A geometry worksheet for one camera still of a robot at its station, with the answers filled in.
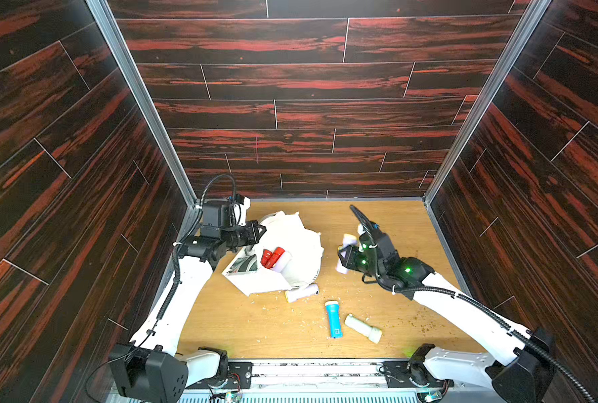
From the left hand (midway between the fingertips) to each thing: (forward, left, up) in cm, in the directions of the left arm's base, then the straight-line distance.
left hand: (267, 228), depth 76 cm
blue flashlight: (-19, -22, -25) cm, 38 cm away
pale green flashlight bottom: (-21, -31, -25) cm, 45 cm away
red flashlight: (+2, 0, -21) cm, 21 cm away
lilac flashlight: (-3, -24, -1) cm, 25 cm away
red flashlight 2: (+5, +3, -22) cm, 22 cm away
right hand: (-3, -24, -6) cm, 25 cm away
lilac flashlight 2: (-11, -8, -24) cm, 27 cm away
